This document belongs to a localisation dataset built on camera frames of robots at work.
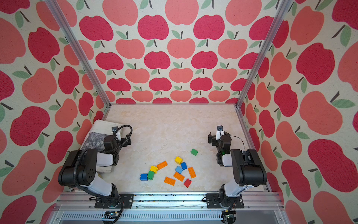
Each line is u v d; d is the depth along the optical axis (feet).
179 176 2.70
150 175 2.70
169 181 2.63
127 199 2.46
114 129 2.69
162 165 2.85
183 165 2.84
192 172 2.76
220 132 2.63
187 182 2.65
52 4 2.26
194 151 3.07
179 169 2.82
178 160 2.89
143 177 2.69
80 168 1.51
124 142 2.41
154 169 2.77
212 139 2.84
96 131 3.06
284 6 2.28
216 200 2.41
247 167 1.55
